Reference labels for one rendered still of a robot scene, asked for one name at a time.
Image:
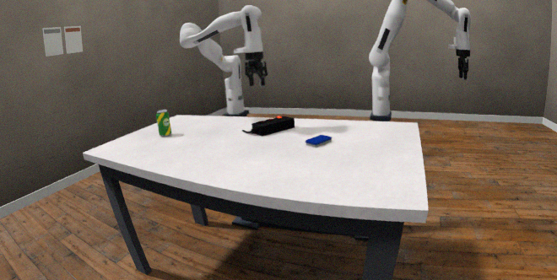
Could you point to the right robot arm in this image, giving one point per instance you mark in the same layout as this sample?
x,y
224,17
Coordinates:
x,y
191,35

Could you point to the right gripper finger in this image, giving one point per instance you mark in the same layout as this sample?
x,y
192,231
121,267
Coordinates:
x,y
263,67
249,74

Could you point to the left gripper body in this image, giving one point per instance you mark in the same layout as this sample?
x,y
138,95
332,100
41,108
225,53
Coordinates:
x,y
463,54

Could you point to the small blue rectangular pad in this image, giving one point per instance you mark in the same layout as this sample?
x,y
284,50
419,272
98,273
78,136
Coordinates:
x,y
318,141

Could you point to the black power strip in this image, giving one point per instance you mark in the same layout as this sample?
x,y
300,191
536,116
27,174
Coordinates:
x,y
277,124

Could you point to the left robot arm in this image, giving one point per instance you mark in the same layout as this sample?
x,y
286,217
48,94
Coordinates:
x,y
391,25

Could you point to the green and yellow drink can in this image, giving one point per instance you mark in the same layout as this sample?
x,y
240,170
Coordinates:
x,y
163,122

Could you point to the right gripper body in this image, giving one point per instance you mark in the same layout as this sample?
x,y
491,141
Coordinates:
x,y
254,58

